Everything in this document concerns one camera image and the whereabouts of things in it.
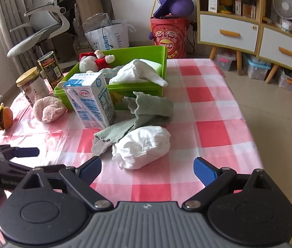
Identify yellow toy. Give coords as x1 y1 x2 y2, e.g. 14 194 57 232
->
218 0 233 14

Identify tall wooden shelf cabinet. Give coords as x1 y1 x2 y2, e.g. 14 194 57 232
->
195 0 264 69

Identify clear plastic bag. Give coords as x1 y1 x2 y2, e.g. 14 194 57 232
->
82 13 113 33

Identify white cloth bundle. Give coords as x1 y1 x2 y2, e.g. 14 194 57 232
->
112 125 171 170

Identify gold lid jar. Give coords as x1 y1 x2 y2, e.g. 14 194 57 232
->
16 67 49 106

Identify blue patterned lace cloth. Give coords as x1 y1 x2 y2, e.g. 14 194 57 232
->
100 67 122 79

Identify burger plush toy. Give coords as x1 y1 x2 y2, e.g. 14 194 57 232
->
0 103 14 130

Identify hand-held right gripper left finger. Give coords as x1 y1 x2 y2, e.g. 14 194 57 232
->
19 156 113 210

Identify white sponge block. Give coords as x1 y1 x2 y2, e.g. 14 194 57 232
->
138 59 163 74

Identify green cloth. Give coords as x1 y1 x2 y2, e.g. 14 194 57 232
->
92 91 174 156

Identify white mesh office chair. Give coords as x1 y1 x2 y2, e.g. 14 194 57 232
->
7 0 70 58

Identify small white desk fan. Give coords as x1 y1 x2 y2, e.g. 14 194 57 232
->
272 0 292 31

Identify pink plush toy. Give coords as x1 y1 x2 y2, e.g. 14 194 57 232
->
33 96 67 123

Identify white shopping bag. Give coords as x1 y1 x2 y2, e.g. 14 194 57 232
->
84 19 135 52

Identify red printed bucket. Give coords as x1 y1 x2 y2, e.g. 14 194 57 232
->
150 15 191 58

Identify green plastic bin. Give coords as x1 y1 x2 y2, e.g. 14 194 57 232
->
53 46 168 111

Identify cardboard boxes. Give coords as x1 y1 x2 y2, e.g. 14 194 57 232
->
50 37 90 62

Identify pink checkered tablecloth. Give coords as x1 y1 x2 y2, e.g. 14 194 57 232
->
0 58 262 247

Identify clear storage box blue lid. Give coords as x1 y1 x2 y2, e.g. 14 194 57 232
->
245 54 272 80

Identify red santa plush doll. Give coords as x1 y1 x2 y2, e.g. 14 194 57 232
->
79 50 116 73

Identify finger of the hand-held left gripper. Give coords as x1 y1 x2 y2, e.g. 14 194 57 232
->
0 160 65 174
0 146 40 161

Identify blue and white milk carton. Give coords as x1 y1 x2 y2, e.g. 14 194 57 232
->
63 72 117 129

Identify clear storage box pink contents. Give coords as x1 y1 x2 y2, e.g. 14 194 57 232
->
214 49 237 71

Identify beige curtain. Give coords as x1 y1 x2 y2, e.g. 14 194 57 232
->
0 0 43 70

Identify clear storage box dark contents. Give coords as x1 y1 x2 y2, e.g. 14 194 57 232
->
278 68 292 91

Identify low wooden cabinet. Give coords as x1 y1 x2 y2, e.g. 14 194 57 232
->
256 22 292 84

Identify white thin cloth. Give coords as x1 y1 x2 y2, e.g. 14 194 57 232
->
109 59 168 87

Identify white drawer with keyhole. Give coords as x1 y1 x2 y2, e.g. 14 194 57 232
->
200 14 259 52

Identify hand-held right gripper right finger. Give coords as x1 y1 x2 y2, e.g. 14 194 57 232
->
183 157 274 210

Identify black and gold can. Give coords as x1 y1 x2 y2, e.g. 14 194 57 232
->
38 52 64 89

